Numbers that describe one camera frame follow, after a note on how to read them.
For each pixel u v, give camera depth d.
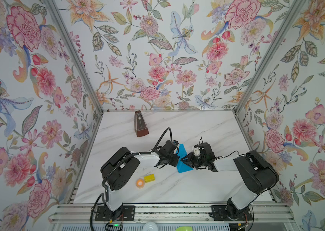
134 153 0.53
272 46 0.84
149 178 0.85
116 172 0.44
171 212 0.75
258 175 0.47
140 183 0.84
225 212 0.73
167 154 0.73
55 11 0.71
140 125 1.00
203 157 0.75
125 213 0.73
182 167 0.90
